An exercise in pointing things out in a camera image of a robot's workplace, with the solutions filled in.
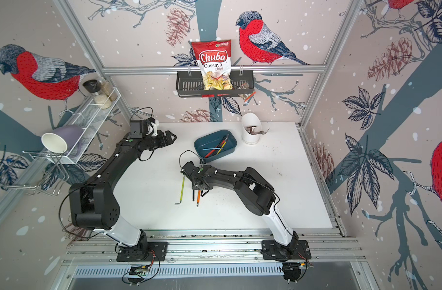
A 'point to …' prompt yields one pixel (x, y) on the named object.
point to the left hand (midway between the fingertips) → (172, 134)
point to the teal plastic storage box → (216, 145)
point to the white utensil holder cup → (251, 128)
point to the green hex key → (182, 190)
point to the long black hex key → (220, 143)
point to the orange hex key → (198, 199)
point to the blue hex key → (217, 148)
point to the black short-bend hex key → (193, 195)
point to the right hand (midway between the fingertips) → (200, 185)
